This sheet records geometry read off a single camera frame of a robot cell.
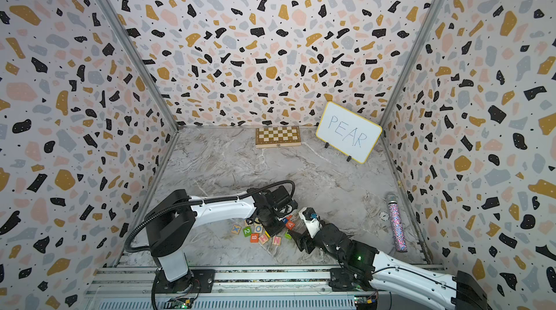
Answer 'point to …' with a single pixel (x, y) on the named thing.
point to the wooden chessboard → (276, 137)
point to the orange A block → (290, 224)
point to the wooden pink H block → (263, 238)
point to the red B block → (254, 237)
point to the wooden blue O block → (258, 229)
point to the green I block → (287, 236)
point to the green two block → (247, 231)
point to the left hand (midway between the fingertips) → (282, 229)
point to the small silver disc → (384, 216)
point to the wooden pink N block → (276, 240)
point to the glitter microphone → (399, 235)
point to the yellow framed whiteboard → (348, 132)
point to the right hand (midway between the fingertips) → (297, 226)
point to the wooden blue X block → (236, 229)
